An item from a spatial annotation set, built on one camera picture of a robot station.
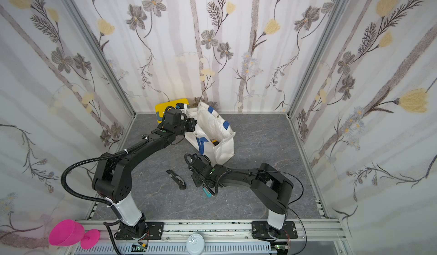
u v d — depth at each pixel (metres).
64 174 0.42
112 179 0.47
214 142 1.02
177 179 0.89
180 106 0.78
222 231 0.75
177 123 0.73
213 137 1.04
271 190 0.46
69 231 0.60
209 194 0.84
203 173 0.66
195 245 0.66
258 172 0.50
